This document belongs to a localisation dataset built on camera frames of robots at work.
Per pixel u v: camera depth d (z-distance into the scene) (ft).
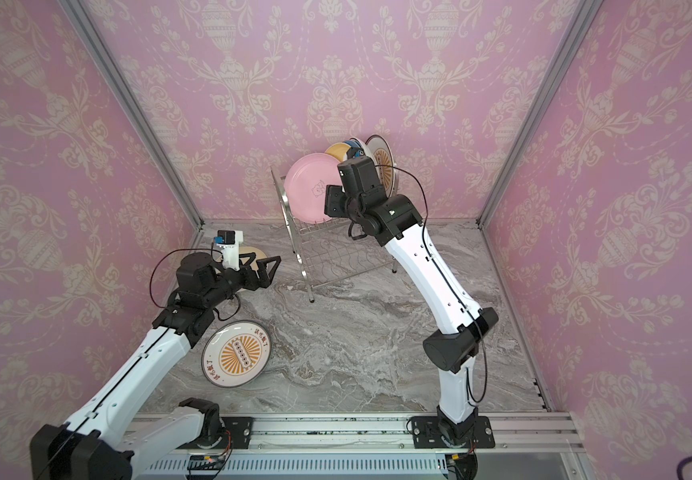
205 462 2.39
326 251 3.50
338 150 2.72
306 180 2.80
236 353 2.87
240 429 2.45
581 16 2.26
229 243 2.12
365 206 1.67
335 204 2.04
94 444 1.29
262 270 2.20
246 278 2.20
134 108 2.86
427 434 2.39
